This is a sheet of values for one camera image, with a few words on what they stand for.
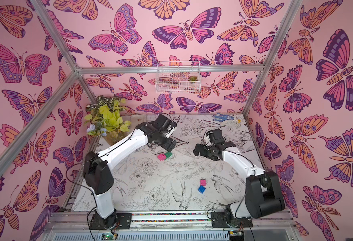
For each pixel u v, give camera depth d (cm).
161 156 92
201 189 83
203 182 85
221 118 117
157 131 62
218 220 73
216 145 66
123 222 73
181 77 95
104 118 88
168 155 97
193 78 92
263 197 42
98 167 48
